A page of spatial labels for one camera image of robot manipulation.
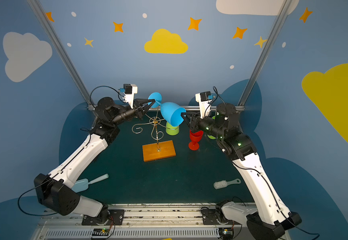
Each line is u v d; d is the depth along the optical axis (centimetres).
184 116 59
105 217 68
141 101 61
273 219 36
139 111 58
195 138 91
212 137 107
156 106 66
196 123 52
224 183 85
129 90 56
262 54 86
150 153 96
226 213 62
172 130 87
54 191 39
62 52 84
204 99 50
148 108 64
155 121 75
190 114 54
